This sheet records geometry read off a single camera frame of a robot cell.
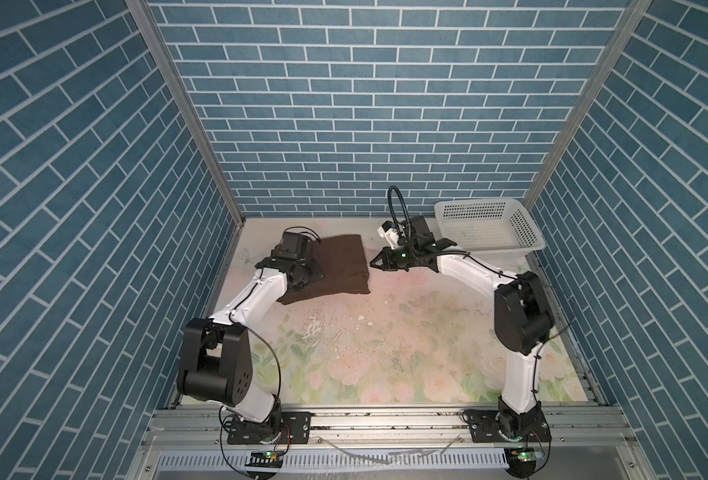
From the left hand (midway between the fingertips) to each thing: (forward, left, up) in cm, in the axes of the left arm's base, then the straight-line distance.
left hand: (319, 273), depth 90 cm
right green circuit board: (-46, -53, -12) cm, 71 cm away
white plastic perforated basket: (+30, -67, -10) cm, 74 cm away
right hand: (+2, -16, +3) cm, 16 cm away
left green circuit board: (-45, +11, -15) cm, 49 cm away
